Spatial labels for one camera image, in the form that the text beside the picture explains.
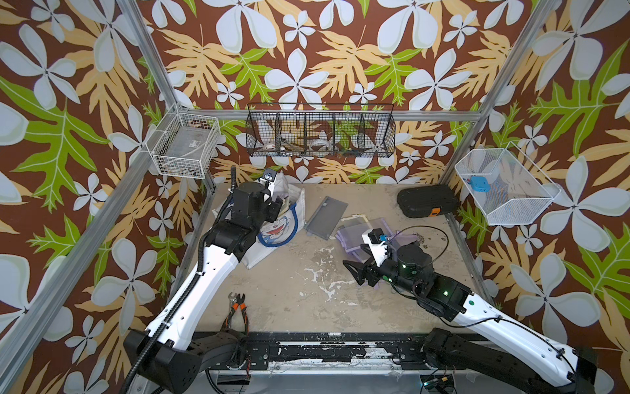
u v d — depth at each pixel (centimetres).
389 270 59
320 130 96
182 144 86
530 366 44
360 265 60
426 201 114
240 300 85
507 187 82
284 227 94
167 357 36
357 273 62
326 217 110
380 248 58
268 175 59
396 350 76
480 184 86
